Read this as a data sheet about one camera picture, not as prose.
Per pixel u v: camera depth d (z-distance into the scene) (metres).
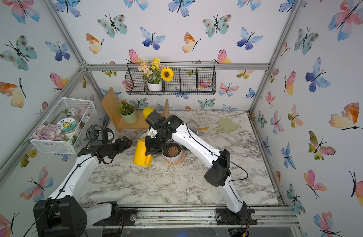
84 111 0.79
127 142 0.79
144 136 0.92
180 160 0.93
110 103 0.93
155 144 0.64
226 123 1.16
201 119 1.14
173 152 0.87
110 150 0.70
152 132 0.71
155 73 0.86
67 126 0.65
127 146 0.75
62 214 0.39
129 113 0.96
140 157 0.74
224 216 0.74
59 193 0.42
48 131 0.60
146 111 0.95
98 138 0.65
